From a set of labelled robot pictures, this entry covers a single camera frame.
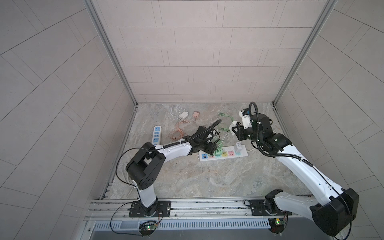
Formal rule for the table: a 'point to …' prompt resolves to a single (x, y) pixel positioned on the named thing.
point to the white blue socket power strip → (156, 135)
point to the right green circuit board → (277, 225)
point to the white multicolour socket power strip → (227, 153)
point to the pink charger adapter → (196, 114)
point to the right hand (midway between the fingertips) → (233, 128)
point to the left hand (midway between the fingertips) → (216, 145)
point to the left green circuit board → (147, 228)
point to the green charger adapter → (218, 152)
